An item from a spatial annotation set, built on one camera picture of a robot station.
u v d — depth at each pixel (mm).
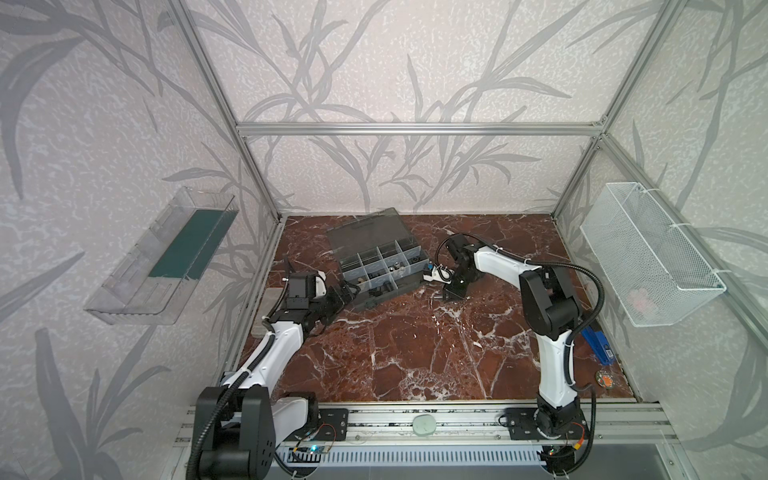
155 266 654
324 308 737
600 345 840
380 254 1029
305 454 722
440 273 887
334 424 734
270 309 653
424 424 724
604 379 806
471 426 752
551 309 550
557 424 642
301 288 665
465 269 764
